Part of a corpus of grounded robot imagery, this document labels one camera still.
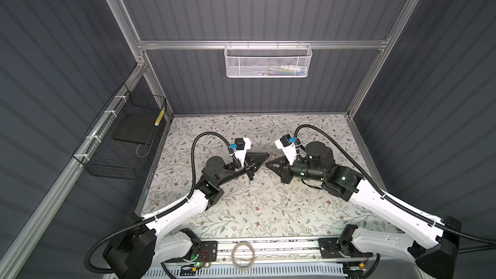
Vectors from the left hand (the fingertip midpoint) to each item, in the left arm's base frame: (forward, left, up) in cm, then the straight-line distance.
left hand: (271, 159), depth 65 cm
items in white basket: (+47, -9, +5) cm, 48 cm away
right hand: (-1, +1, -2) cm, 2 cm away
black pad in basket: (+15, +51, 0) cm, 53 cm away
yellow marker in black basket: (+23, +46, -3) cm, 52 cm away
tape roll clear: (-25, +14, -29) cm, 41 cm away
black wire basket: (+10, +58, -3) cm, 58 cm away
